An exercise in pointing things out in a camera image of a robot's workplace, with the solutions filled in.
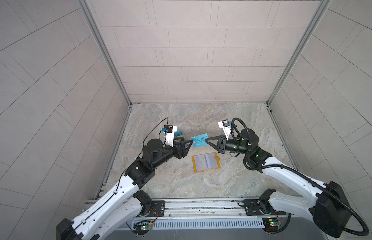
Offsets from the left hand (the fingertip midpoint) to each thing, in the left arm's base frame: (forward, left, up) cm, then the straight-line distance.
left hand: (191, 141), depth 67 cm
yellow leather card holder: (0, -8, -25) cm, 26 cm away
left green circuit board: (-30, +22, -25) cm, 45 cm away
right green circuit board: (-29, -37, -25) cm, 53 cm away
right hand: (-1, -7, -1) cm, 7 cm away
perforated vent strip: (-29, -5, -25) cm, 38 cm away
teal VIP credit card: (+1, -4, -1) cm, 4 cm away
